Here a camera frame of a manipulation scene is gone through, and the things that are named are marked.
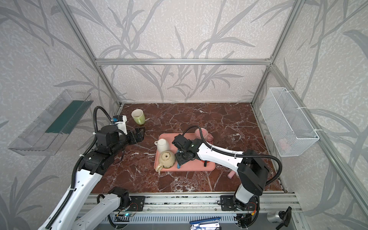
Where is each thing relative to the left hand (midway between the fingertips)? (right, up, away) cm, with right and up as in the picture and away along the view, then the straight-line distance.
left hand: (139, 129), depth 72 cm
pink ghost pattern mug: (+37, -7, +20) cm, 43 cm away
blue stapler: (+36, -45, -4) cm, 58 cm away
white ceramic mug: (+9, -11, +14) cm, 20 cm away
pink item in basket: (+75, -8, +3) cm, 76 cm away
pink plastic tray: (+28, -24, +17) cm, 41 cm away
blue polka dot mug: (+19, -23, +11) cm, 32 cm away
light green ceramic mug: (-11, +7, +28) cm, 31 cm away
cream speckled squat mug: (+12, -18, +9) cm, 24 cm away
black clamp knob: (+66, -35, -13) cm, 76 cm away
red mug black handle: (+35, -22, +14) cm, 44 cm away
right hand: (+20, -17, +10) cm, 28 cm away
